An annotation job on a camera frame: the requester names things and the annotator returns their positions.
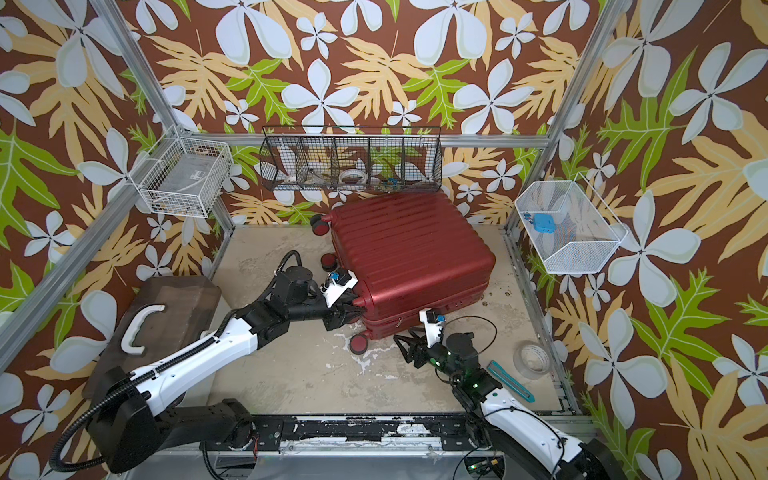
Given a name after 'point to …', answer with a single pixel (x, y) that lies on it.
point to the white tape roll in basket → (353, 177)
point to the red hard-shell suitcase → (409, 253)
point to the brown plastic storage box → (168, 314)
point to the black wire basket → (351, 159)
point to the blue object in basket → (544, 223)
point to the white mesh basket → (571, 228)
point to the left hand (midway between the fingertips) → (359, 297)
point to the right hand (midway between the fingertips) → (400, 334)
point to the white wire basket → (181, 174)
